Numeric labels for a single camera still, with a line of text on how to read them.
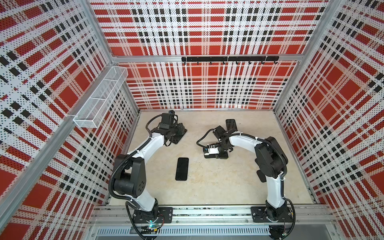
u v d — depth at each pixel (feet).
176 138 3.44
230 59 2.91
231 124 3.66
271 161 1.73
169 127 2.31
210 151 2.81
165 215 2.41
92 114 3.05
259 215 2.39
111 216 2.46
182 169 2.90
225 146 2.59
